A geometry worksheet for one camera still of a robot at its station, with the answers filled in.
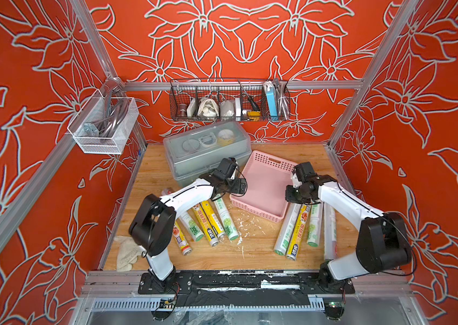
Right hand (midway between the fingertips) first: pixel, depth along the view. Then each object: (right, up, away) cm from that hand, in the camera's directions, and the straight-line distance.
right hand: (283, 196), depth 88 cm
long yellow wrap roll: (+5, -14, -5) cm, 16 cm away
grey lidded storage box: (-37, +20, +2) cm, 42 cm away
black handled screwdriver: (-13, +44, +7) cm, 46 cm away
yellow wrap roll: (-31, -9, -2) cm, 33 cm away
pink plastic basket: (-3, +6, +19) cm, 20 cm away
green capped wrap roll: (-38, -13, -6) cm, 41 cm away
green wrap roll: (+11, -13, -5) cm, 18 cm away
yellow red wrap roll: (-34, -12, -3) cm, 36 cm away
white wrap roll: (+17, -18, -9) cm, 26 cm away
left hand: (-20, +6, +2) cm, 21 cm away
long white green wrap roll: (0, -13, -5) cm, 14 cm away
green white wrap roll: (-24, -12, -5) cm, 27 cm away
